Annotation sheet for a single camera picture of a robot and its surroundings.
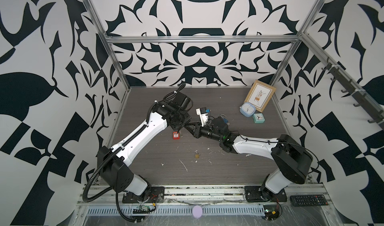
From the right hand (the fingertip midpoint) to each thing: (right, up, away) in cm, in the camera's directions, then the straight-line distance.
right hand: (185, 126), depth 76 cm
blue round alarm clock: (+41, +7, +28) cm, 51 cm away
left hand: (+2, +4, +2) cm, 5 cm away
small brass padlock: (+6, -18, +11) cm, 23 cm away
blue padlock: (+26, -1, +26) cm, 37 cm away
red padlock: (-6, -8, +18) cm, 20 cm away
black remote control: (+54, -34, -4) cm, 64 cm away
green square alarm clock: (+48, +2, +26) cm, 54 cm away
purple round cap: (+6, -33, -13) cm, 36 cm away
